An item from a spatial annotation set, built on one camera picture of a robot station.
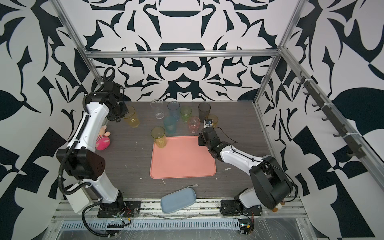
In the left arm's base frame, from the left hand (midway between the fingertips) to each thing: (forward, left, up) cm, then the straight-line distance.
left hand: (122, 111), depth 81 cm
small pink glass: (+8, -39, -22) cm, 45 cm away
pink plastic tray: (-16, -31, -26) cm, 43 cm away
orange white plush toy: (-44, -78, -23) cm, 92 cm away
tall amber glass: (+3, -2, -11) cm, 12 cm away
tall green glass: (-5, -17, -16) cm, 24 cm away
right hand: (-6, -44, -14) cm, 46 cm away
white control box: (-38, +18, -20) cm, 46 cm away
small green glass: (+18, -33, -22) cm, 44 cm away
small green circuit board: (-51, -61, -26) cm, 83 cm away
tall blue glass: (+13, -26, -13) cm, 32 cm away
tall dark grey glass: (+12, -46, -13) cm, 49 cm away
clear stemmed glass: (+19, -15, -14) cm, 28 cm away
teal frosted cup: (+7, -23, -22) cm, 32 cm away
